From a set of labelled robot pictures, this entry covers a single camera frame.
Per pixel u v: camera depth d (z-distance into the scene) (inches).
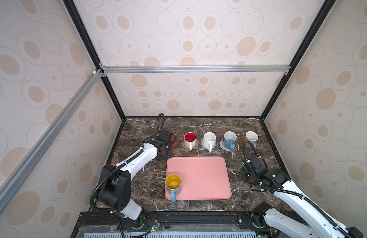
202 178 35.5
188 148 38.2
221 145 40.5
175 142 40.5
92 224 28.8
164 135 27.6
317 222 16.4
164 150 30.1
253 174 23.0
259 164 22.6
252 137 38.5
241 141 40.4
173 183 32.1
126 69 36.4
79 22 28.1
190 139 40.1
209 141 38.8
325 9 27.0
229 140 36.9
